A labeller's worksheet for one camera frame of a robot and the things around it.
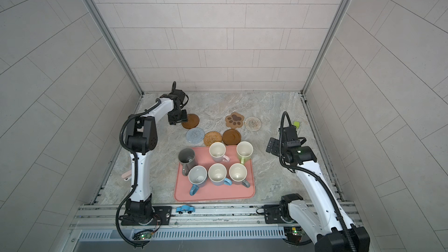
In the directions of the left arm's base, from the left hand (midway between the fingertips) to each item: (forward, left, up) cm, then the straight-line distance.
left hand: (184, 119), depth 105 cm
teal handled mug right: (-34, -32, +4) cm, 46 cm away
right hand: (-24, -50, +13) cm, 57 cm away
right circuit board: (-56, -54, +2) cm, 78 cm away
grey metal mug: (-26, -7, +4) cm, 27 cm away
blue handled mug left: (-35, -13, +3) cm, 37 cm away
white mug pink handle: (-23, -22, +5) cm, 32 cm away
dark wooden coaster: (-3, -6, +2) cm, 7 cm away
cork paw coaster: (-2, -31, +3) cm, 31 cm away
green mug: (-23, -35, +7) cm, 43 cm away
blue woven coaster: (-12, -8, +1) cm, 15 cm away
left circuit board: (-57, +3, +5) cm, 57 cm away
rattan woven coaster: (-13, -18, +2) cm, 23 cm away
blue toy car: (-48, -10, +5) cm, 49 cm away
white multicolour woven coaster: (-4, -41, +2) cm, 42 cm away
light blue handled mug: (-34, -22, +3) cm, 40 cm away
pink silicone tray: (-25, -14, +3) cm, 29 cm away
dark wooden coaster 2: (-13, -29, +2) cm, 32 cm away
